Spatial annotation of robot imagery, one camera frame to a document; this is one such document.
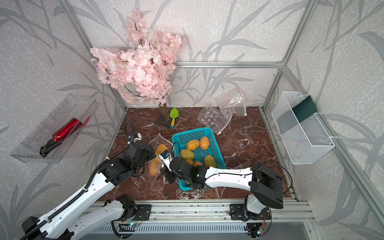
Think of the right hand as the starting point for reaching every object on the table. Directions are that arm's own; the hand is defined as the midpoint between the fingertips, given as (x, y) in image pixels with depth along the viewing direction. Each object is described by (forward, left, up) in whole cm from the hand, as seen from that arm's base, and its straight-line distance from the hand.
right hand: (162, 167), depth 74 cm
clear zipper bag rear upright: (+52, -43, -6) cm, 68 cm away
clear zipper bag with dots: (+14, +4, +3) cm, 15 cm away
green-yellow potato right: (+7, -24, -10) cm, 28 cm away
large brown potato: (+11, +3, -1) cm, 11 cm away
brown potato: (+18, -14, -9) cm, 25 cm away
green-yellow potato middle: (+12, -11, -10) cm, 19 cm away
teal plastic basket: (+19, -18, -11) cm, 28 cm away
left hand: (+8, +4, +4) cm, 10 cm away
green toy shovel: (+49, +2, -14) cm, 51 cm away
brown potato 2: (+4, +8, -11) cm, 14 cm away
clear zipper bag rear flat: (+43, -29, -14) cm, 54 cm away
